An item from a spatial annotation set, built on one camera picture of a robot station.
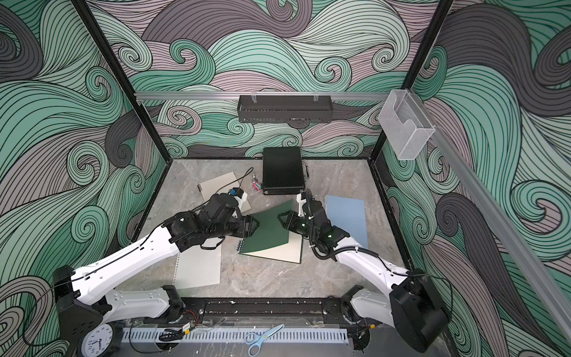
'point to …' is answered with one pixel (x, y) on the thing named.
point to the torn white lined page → (198, 267)
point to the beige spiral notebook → (222, 184)
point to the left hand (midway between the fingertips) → (253, 221)
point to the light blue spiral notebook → (349, 214)
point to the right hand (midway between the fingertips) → (276, 219)
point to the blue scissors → (256, 339)
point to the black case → (282, 172)
